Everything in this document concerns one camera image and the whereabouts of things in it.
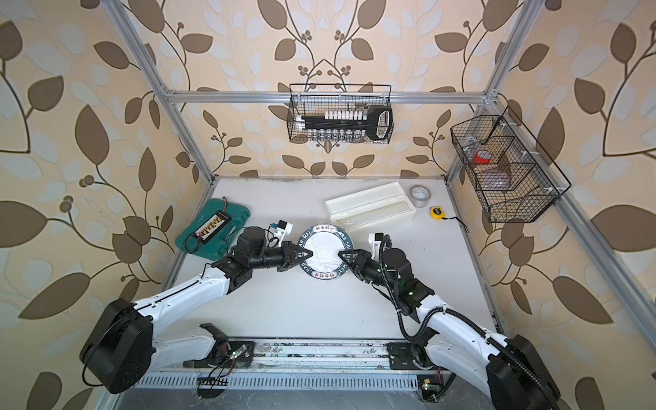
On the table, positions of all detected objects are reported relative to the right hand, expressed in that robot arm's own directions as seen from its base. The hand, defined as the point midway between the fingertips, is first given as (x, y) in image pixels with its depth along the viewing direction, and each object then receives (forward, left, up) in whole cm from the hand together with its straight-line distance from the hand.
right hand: (340, 257), depth 77 cm
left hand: (+1, +10, +2) cm, 10 cm away
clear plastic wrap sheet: (+5, +4, 0) cm, 7 cm away
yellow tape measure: (+26, -41, -15) cm, 51 cm away
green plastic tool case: (+13, +44, -12) cm, 48 cm away
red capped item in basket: (+25, -47, +16) cm, 56 cm away
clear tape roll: (+37, -37, -15) cm, 54 cm away
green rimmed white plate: (+5, +4, 0) cm, 7 cm away
